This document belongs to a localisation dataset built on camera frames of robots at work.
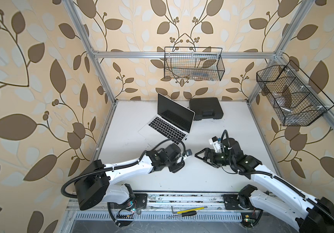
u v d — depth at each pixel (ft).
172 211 2.37
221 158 2.18
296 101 2.39
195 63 3.22
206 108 3.69
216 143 2.42
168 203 2.49
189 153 2.28
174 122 3.53
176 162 2.32
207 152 2.26
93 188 1.36
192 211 2.36
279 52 2.89
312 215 1.28
